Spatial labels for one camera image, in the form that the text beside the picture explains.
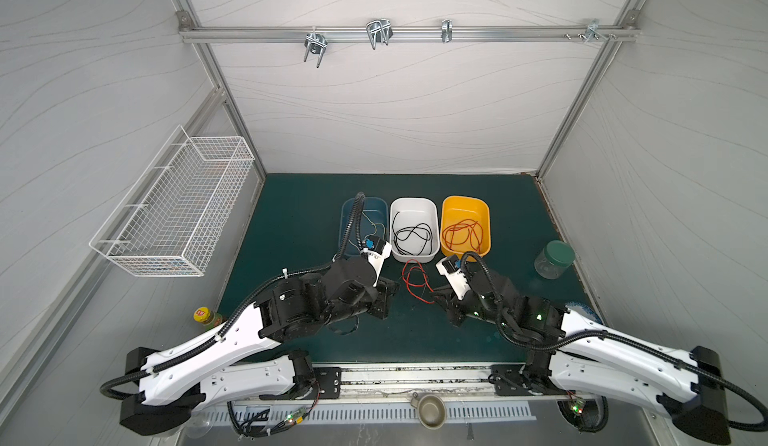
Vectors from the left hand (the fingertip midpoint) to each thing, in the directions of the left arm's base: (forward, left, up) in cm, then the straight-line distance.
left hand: (403, 285), depth 62 cm
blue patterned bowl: (+4, -51, -23) cm, 56 cm away
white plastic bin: (+40, -4, -25) cm, 48 cm away
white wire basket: (+12, +54, +4) cm, 56 cm away
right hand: (+5, -8, -10) cm, 14 cm away
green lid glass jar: (+17, -44, -17) cm, 50 cm away
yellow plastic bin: (+40, -19, -24) cm, 50 cm away
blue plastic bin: (+37, +11, -27) cm, 47 cm away
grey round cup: (-20, -7, -26) cm, 33 cm away
